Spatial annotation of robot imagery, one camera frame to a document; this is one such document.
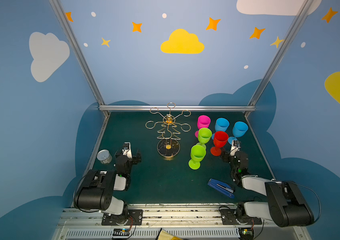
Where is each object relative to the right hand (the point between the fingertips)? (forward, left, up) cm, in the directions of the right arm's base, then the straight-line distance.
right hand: (231, 146), depth 91 cm
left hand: (-4, +63, -1) cm, 63 cm away
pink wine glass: (+17, +17, +4) cm, 24 cm away
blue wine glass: (+9, -5, +7) cm, 12 cm away
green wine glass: (+7, +16, +1) cm, 18 cm away
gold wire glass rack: (+3, +40, -6) cm, 40 cm away
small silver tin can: (-9, +78, -3) cm, 79 cm away
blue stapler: (-23, +8, -7) cm, 25 cm away
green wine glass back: (-7, +21, +2) cm, 22 cm away
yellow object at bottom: (-46, +38, -8) cm, 60 cm away
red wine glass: (+1, +9, +6) cm, 11 cm away
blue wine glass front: (+14, +5, +4) cm, 15 cm away
